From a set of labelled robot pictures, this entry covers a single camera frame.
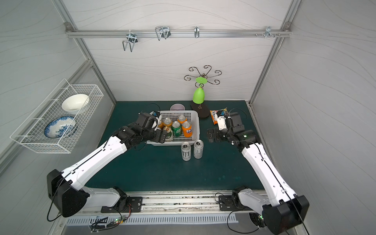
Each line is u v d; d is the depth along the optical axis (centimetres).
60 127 65
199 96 96
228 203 73
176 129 93
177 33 79
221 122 68
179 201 75
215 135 65
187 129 93
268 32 77
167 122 93
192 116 102
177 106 111
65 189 38
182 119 96
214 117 70
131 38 78
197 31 72
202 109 115
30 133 57
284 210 36
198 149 80
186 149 80
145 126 59
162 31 75
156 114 69
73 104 71
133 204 74
